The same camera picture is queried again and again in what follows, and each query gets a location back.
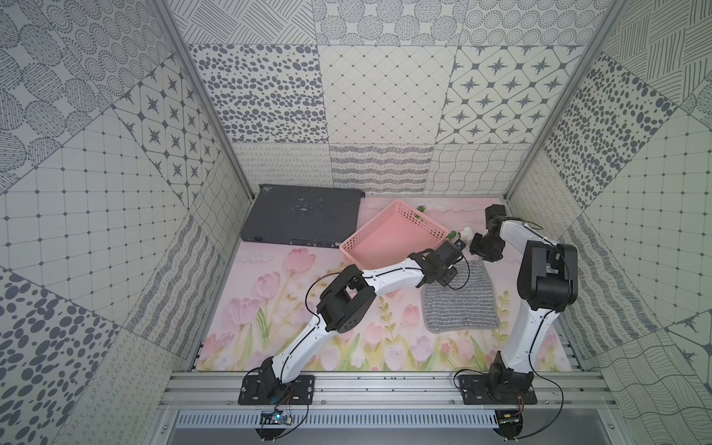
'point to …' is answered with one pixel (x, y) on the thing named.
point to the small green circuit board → (274, 417)
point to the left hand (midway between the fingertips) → (445, 256)
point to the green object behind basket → (421, 209)
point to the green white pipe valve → (466, 235)
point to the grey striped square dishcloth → (467, 303)
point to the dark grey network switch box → (316, 216)
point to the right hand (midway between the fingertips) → (479, 255)
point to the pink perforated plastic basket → (395, 233)
